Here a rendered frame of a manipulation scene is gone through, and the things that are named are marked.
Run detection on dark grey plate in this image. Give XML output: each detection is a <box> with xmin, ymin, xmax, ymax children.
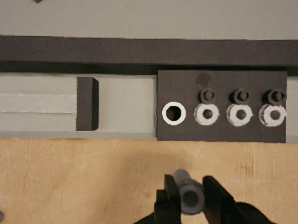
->
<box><xmin>156</xmin><ymin>70</ymin><xmax>287</xmax><ymax>143</ymax></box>

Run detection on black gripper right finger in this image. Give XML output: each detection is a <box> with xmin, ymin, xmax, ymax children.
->
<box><xmin>202</xmin><ymin>175</ymin><xmax>277</xmax><ymax>224</ymax></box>

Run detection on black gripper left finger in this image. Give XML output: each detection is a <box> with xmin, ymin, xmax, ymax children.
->
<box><xmin>133</xmin><ymin>174</ymin><xmax>182</xmax><ymax>224</ymax></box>

